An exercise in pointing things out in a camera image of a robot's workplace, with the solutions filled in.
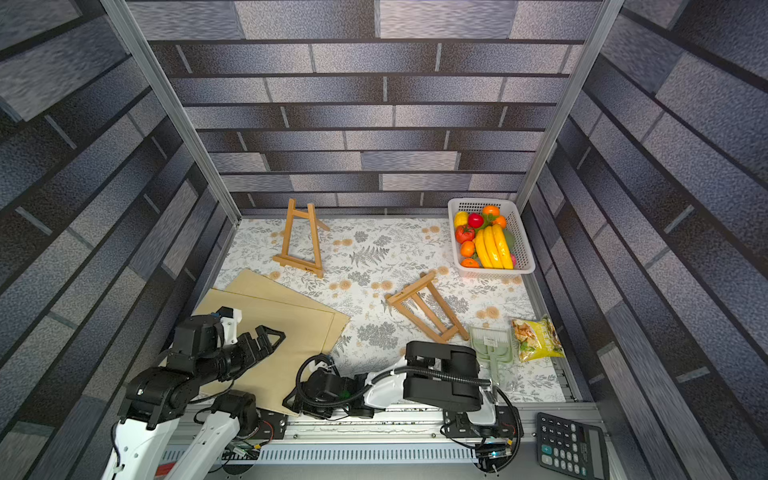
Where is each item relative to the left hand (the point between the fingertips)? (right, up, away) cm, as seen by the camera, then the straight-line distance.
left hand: (275, 342), depth 68 cm
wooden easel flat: (+39, +11, +30) cm, 50 cm away
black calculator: (+70, -26, +1) cm, 75 cm away
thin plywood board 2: (-21, +9, +33) cm, 41 cm away
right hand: (0, -18, +6) cm, 19 cm away
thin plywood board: (-6, -14, +13) cm, 20 cm away
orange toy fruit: (+66, +36, +43) cm, 87 cm away
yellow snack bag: (+69, -5, +15) cm, 71 cm away
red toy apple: (+59, +32, +38) cm, 77 cm away
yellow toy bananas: (+62, +22, +31) cm, 73 cm away
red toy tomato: (+55, +27, +39) cm, 72 cm away
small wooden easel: (-8, +17, +34) cm, 39 cm away
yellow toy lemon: (+54, +33, +43) cm, 77 cm away
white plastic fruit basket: (+73, +19, +31) cm, 81 cm away
